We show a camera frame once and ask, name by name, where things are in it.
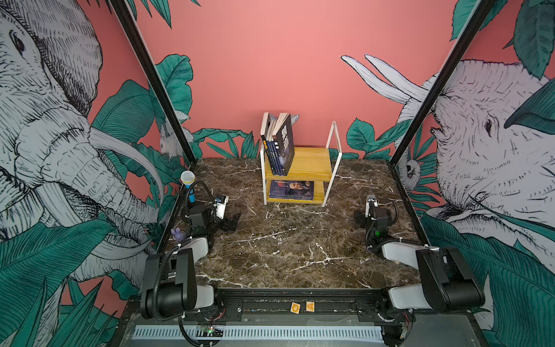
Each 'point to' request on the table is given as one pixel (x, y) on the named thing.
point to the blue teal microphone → (188, 178)
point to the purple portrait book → (299, 190)
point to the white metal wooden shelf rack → (311, 164)
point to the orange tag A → (310, 306)
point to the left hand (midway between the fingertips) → (229, 206)
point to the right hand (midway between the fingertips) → (370, 204)
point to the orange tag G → (295, 308)
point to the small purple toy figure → (179, 235)
